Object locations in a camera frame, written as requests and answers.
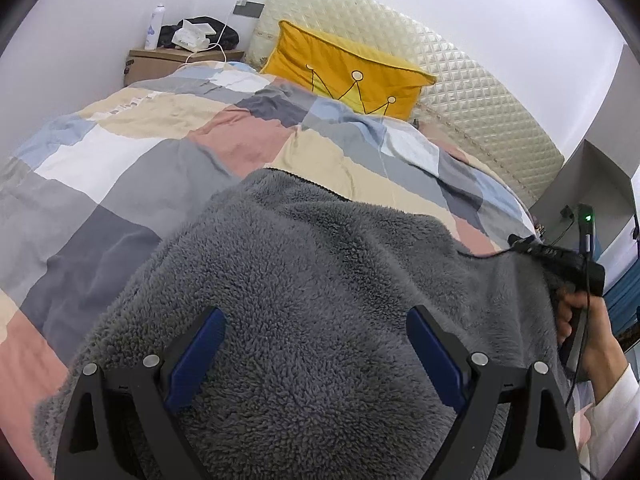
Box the white charging cable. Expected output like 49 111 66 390
184 2 247 67

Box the yellow crown pillow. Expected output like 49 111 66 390
260 20 437 122

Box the person's right forearm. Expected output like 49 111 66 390
575 360 640 480

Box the grey wall socket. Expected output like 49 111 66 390
233 0 266 19

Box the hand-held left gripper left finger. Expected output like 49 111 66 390
54 306 227 480

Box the grey fleece jacket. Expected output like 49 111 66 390
32 167 577 480

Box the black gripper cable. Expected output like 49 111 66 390
564 232 593 403

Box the person's right hand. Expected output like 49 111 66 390
555 287 629 406

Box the blue curtain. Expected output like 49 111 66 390
602 237 640 348

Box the cream quilted headboard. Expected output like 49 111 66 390
247 0 566 208

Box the white spray bottle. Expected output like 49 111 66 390
144 4 166 52

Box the wooden nightstand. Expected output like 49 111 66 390
122 47 246 88

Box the black bag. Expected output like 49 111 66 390
157 16 240 52

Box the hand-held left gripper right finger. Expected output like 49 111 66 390
406 305 583 480

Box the patchwork checked quilt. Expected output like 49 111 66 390
0 60 593 480

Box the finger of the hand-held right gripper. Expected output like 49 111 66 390
507 233 552 262

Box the grey white wardrobe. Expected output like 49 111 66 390
527 42 640 263

